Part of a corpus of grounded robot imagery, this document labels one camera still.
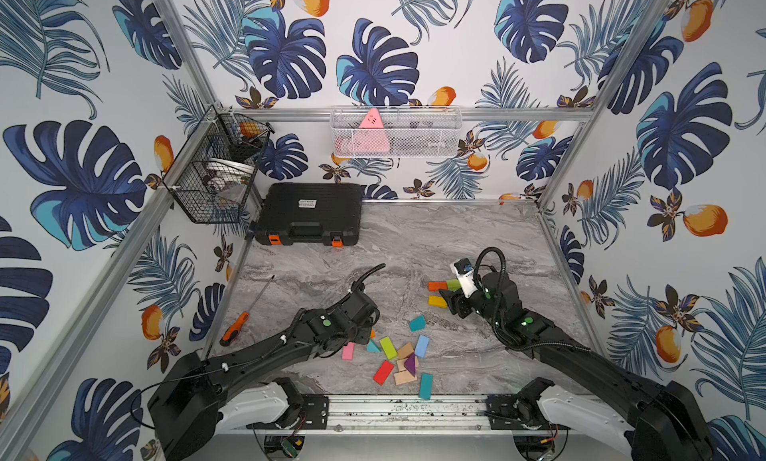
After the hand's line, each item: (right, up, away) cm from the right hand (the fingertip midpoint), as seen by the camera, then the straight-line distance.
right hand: (452, 281), depth 83 cm
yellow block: (-3, -7, +10) cm, 13 cm away
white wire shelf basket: (-15, +45, +10) cm, 48 cm away
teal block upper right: (-9, -14, +8) cm, 18 cm away
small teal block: (-22, -19, +1) cm, 29 cm away
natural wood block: (-14, -25, -3) cm, 29 cm away
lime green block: (-18, -19, +1) cm, 26 cm away
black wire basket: (-67, +29, +1) cm, 73 cm away
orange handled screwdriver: (-63, -16, +3) cm, 65 cm away
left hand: (-25, -11, -1) cm, 27 cm away
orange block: (-2, -4, +15) cm, 16 cm away
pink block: (-29, -20, +1) cm, 35 cm away
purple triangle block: (-12, -21, -3) cm, 25 cm away
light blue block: (-8, -19, +2) cm, 21 cm away
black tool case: (-46, +21, +27) cm, 58 cm away
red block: (-19, -24, -2) cm, 31 cm away
